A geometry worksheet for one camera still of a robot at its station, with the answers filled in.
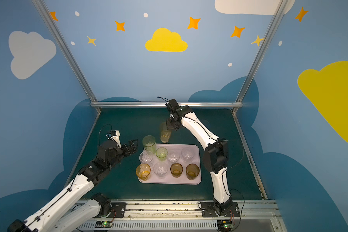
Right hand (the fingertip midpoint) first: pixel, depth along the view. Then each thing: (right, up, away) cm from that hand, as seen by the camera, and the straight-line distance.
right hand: (173, 124), depth 90 cm
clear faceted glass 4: (-8, -28, -1) cm, 29 cm away
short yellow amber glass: (-19, -29, -4) cm, 34 cm away
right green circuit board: (+26, -51, -19) cm, 60 cm away
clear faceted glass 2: (0, -21, -1) cm, 21 cm away
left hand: (-21, -10, -12) cm, 26 cm away
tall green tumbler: (-15, -11, -3) cm, 19 cm away
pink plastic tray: (-2, -34, -4) cm, 34 cm away
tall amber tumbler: (-5, -6, +1) cm, 8 cm away
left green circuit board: (-33, -50, -19) cm, 63 cm away
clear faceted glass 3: (+9, -19, +1) cm, 21 cm away
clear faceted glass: (-18, -21, +2) cm, 28 cm away
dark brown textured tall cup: (+11, -28, -5) cm, 31 cm away
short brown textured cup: (+2, -28, -3) cm, 28 cm away
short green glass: (-8, -19, +2) cm, 21 cm away
